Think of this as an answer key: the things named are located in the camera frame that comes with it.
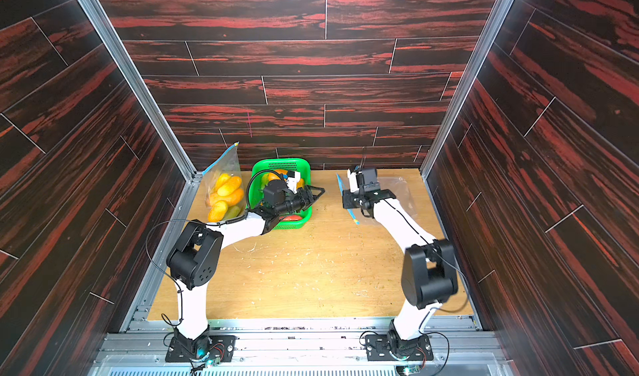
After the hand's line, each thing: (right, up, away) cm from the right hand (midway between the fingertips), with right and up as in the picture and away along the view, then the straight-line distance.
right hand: (353, 195), depth 92 cm
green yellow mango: (-49, -7, +7) cm, 50 cm away
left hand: (-11, 0, -5) cm, 12 cm away
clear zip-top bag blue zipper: (-50, +1, +3) cm, 50 cm away
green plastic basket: (-40, +1, +15) cm, 43 cm away
